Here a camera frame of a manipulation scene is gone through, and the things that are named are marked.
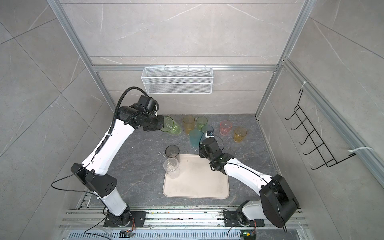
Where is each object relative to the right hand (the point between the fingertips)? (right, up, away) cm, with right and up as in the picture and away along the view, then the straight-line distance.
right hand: (204, 144), depth 87 cm
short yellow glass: (+28, +6, +24) cm, 38 cm away
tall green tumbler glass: (-17, +11, -16) cm, 25 cm away
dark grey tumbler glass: (-18, -4, -3) cm, 19 cm away
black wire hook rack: (+50, +5, -19) cm, 54 cm away
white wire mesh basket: (-18, +43, +14) cm, 48 cm away
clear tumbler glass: (-20, -14, +1) cm, 24 cm away
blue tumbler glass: (+3, +10, +8) cm, 13 cm away
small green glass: (-1, +15, +25) cm, 30 cm away
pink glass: (+18, +10, +25) cm, 32 cm away
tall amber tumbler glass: (-10, +13, +15) cm, 22 cm away
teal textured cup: (-5, +4, +14) cm, 15 cm away
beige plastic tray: (-4, -21, 0) cm, 21 cm away
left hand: (-21, +13, -11) cm, 28 cm away
